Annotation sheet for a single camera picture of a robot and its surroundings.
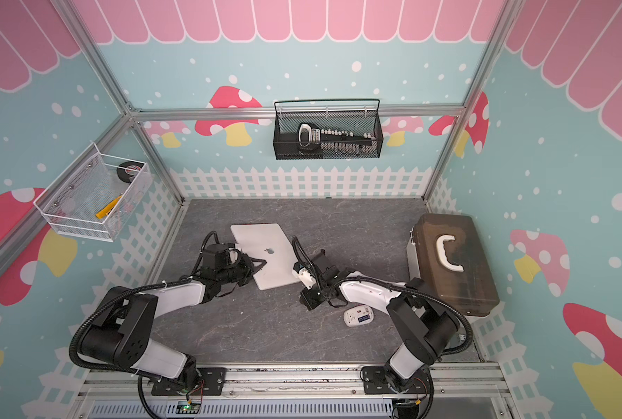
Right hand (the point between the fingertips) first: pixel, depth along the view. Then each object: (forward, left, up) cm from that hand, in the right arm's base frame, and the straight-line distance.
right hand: (302, 299), depth 87 cm
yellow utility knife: (+13, +52, +32) cm, 62 cm away
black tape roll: (+28, +53, +31) cm, 68 cm away
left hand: (+10, +12, +5) cm, 17 cm away
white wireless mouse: (-5, -18, -1) cm, 19 cm away
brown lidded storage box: (+3, -45, +17) cm, 48 cm away
